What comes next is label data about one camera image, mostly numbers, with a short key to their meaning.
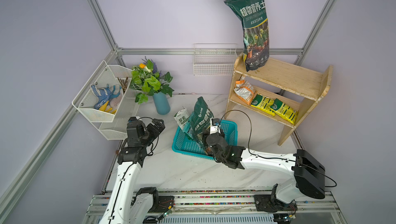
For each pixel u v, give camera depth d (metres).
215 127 0.66
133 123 0.58
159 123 0.70
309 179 0.42
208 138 0.59
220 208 0.73
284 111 0.80
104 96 0.72
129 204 0.44
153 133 0.67
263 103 0.86
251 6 0.62
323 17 0.78
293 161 0.45
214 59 1.00
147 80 0.78
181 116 0.88
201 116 0.75
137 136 0.55
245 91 0.88
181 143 0.93
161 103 1.03
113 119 0.68
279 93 0.93
